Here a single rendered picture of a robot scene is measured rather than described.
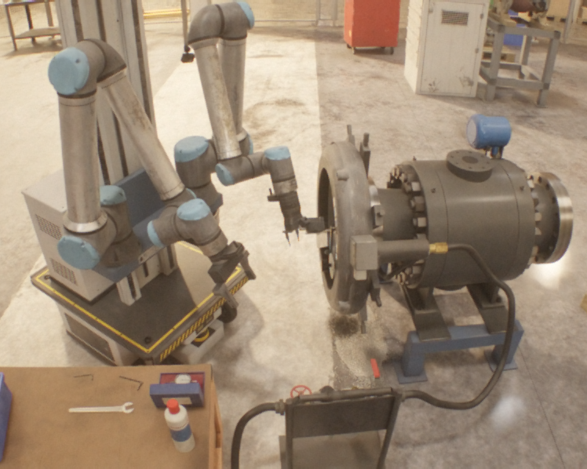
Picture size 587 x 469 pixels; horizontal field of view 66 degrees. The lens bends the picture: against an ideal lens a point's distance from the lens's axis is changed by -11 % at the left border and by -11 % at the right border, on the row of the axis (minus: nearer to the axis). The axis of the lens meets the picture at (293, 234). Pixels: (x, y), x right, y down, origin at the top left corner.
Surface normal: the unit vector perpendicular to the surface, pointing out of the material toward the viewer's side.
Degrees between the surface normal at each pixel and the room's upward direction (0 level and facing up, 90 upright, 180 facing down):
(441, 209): 44
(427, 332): 0
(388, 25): 90
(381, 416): 90
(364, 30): 90
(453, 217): 51
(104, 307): 0
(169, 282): 0
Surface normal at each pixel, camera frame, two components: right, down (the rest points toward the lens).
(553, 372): 0.00, -0.82
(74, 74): -0.14, 0.46
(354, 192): 0.04, -0.34
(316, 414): 0.09, 0.58
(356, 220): 0.05, -0.07
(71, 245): -0.15, 0.64
